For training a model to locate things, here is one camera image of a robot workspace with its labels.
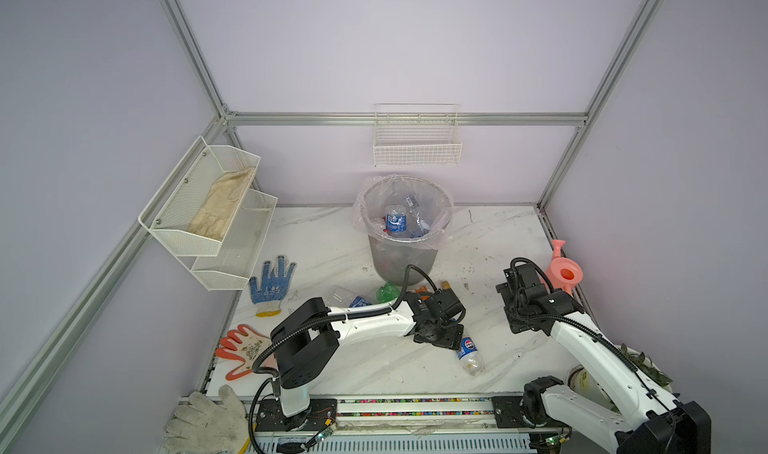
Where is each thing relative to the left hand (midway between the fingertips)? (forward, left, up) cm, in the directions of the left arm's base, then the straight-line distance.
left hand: (447, 343), depth 79 cm
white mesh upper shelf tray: (+28, +69, +23) cm, 78 cm away
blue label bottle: (+30, +14, +16) cm, 36 cm away
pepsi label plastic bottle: (-2, -6, -5) cm, 8 cm away
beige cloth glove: (+30, +62, +23) cm, 72 cm away
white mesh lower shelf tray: (+22, +65, +2) cm, 69 cm away
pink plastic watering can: (+19, -37, +5) cm, 42 cm away
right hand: (+11, -15, +5) cm, 20 cm away
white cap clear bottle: (+37, +9, +16) cm, 41 cm away
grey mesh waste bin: (+23, +15, +6) cm, 28 cm away
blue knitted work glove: (+21, +54, -7) cm, 58 cm away
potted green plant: (-9, -41, +10) cm, 44 cm away
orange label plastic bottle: (+18, +5, -3) cm, 19 cm away
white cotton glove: (-18, +61, -7) cm, 64 cm away
